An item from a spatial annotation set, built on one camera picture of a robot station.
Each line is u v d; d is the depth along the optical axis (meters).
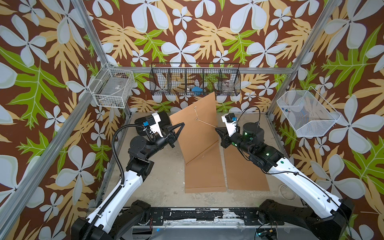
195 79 0.98
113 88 0.85
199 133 0.66
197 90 0.93
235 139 0.59
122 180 0.48
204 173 0.88
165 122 0.58
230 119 0.56
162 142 0.56
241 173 0.89
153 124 0.53
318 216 0.42
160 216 0.74
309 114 0.82
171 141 0.56
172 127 0.58
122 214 0.56
